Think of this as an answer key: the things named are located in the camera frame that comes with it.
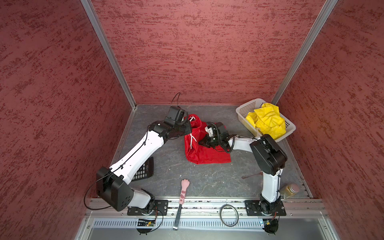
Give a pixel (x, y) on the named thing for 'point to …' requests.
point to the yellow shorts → (268, 121)
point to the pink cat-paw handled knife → (185, 183)
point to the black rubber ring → (221, 218)
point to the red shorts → (198, 153)
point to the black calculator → (147, 170)
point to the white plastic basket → (243, 110)
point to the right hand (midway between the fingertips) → (197, 145)
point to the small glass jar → (289, 190)
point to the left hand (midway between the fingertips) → (190, 131)
